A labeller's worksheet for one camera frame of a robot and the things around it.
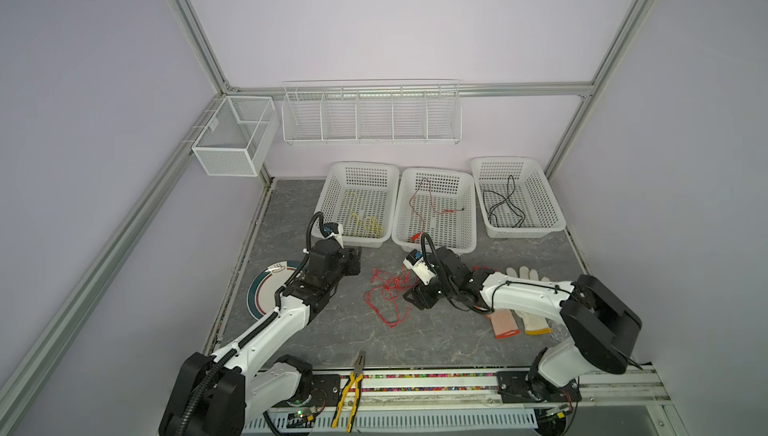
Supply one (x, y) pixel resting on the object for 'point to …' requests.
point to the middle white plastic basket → (441, 203)
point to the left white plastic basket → (362, 198)
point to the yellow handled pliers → (357, 375)
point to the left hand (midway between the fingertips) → (356, 252)
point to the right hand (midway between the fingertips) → (411, 292)
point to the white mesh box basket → (234, 139)
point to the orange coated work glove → (504, 323)
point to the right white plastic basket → (518, 201)
